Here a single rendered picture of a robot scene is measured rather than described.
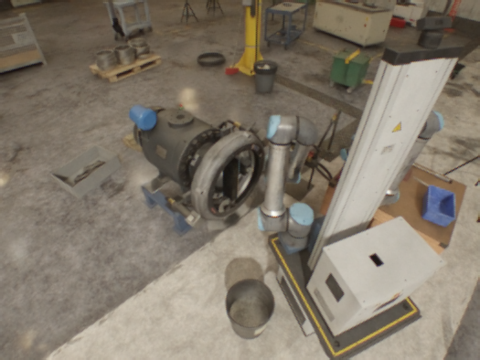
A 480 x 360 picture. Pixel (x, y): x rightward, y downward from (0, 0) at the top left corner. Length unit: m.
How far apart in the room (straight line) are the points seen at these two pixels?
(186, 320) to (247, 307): 0.46
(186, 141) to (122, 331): 1.46
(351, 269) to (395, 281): 0.21
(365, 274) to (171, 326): 1.39
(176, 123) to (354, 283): 1.62
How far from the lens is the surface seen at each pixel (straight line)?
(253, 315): 2.01
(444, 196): 2.62
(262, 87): 4.60
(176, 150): 2.07
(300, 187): 2.89
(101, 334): 2.33
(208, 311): 2.17
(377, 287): 1.46
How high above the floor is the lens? 2.05
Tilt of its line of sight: 45 degrees down
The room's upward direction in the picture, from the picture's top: straight up
